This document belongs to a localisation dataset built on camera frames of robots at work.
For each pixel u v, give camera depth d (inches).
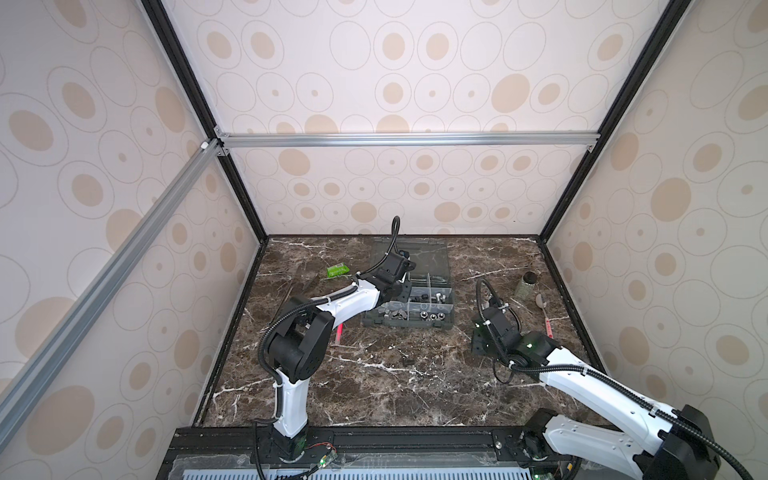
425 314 38.2
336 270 42.9
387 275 29.3
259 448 28.8
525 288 38.6
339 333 36.4
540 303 39.3
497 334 23.7
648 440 16.4
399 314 38.2
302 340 19.7
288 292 39.6
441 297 39.2
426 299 39.3
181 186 29.1
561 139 35.8
